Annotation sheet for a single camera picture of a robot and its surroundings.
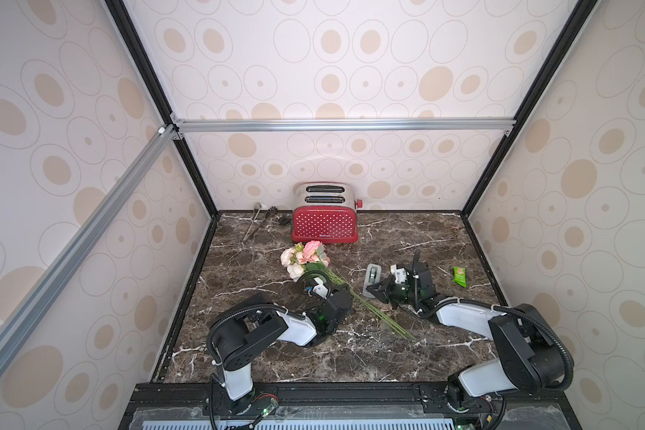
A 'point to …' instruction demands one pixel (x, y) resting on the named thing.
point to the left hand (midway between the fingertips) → (362, 285)
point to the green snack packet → (460, 276)
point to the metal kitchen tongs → (270, 212)
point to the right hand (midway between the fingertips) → (375, 286)
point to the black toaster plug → (285, 219)
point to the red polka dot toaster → (325, 211)
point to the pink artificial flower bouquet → (311, 256)
